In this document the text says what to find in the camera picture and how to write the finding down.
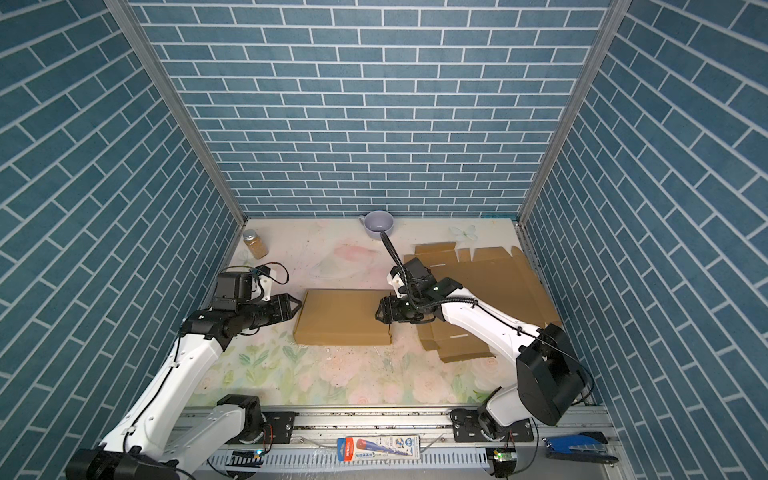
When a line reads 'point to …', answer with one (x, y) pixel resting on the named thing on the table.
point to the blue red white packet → (379, 448)
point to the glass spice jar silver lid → (255, 243)
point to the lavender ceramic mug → (377, 221)
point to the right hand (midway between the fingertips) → (381, 313)
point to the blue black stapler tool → (586, 447)
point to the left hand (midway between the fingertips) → (295, 304)
